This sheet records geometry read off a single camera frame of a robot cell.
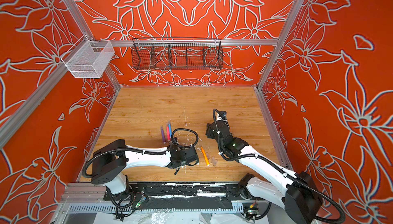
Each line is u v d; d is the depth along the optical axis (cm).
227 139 60
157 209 70
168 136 92
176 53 100
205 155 84
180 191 74
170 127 97
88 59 92
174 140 77
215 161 82
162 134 93
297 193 39
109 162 45
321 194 37
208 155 84
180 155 64
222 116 68
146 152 49
